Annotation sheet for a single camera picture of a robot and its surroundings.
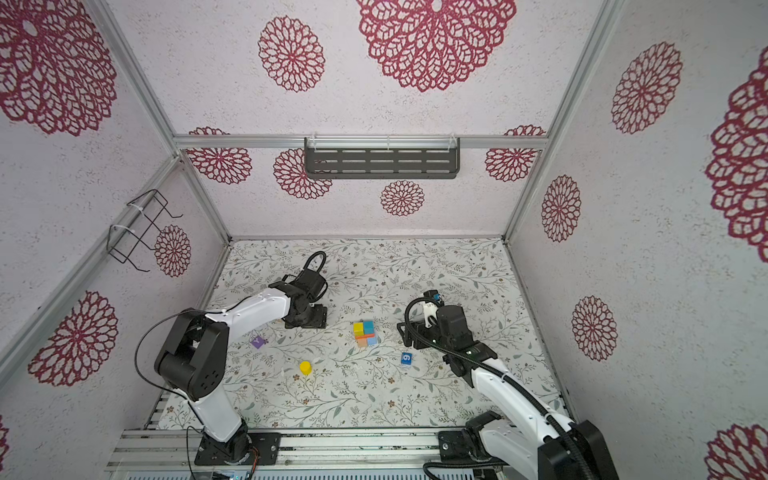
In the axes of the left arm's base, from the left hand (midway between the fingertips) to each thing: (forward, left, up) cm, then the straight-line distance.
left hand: (311, 326), depth 93 cm
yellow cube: (-2, -15, +2) cm, 15 cm away
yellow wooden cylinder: (-13, 0, 0) cm, 13 cm away
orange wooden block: (-3, -17, -1) cm, 17 cm away
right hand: (-4, -30, +10) cm, 32 cm away
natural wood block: (-5, -16, -2) cm, 17 cm away
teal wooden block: (-2, -18, +2) cm, 18 cm away
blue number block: (-10, -29, -1) cm, 31 cm away
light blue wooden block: (-4, -19, -2) cm, 20 cm away
